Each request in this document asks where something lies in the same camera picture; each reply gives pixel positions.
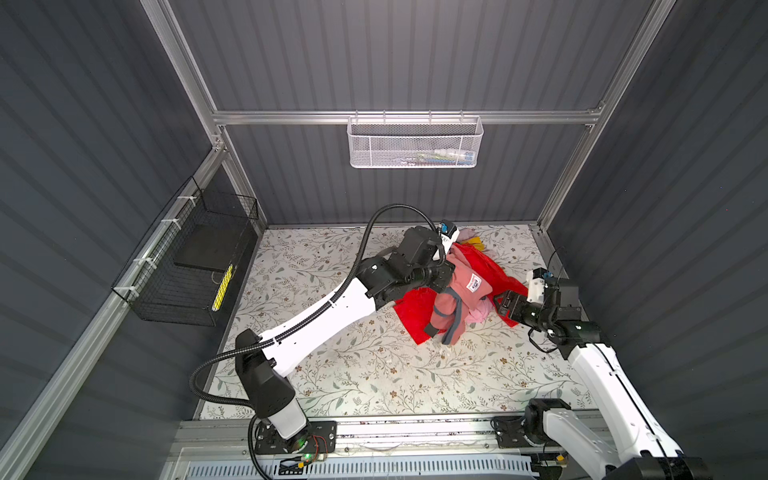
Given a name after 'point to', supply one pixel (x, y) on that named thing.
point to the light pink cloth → (483, 311)
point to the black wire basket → (179, 272)
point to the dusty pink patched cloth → (451, 309)
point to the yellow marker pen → (222, 288)
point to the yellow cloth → (476, 241)
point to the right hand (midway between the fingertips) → (511, 303)
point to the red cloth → (414, 309)
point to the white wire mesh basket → (415, 141)
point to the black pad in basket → (211, 246)
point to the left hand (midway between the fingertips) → (450, 262)
